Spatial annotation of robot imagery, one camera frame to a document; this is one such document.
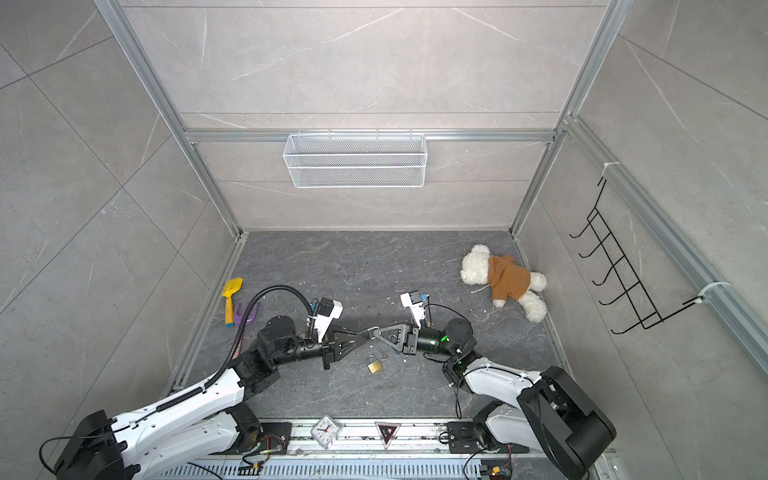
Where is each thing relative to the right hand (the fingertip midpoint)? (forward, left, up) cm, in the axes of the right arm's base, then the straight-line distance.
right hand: (377, 336), depth 69 cm
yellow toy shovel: (+28, +52, -19) cm, 62 cm away
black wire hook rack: (+2, -59, +8) cm, 60 cm away
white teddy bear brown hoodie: (+24, -42, -14) cm, 50 cm away
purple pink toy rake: (+16, +45, -18) cm, 51 cm away
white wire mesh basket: (+60, -1, +9) cm, 60 cm away
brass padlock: (+1, +2, -21) cm, 21 cm away
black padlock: (+1, +2, +1) cm, 2 cm away
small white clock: (-16, +14, -19) cm, 28 cm away
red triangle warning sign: (-16, -1, -21) cm, 26 cm away
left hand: (+1, +4, +1) cm, 4 cm away
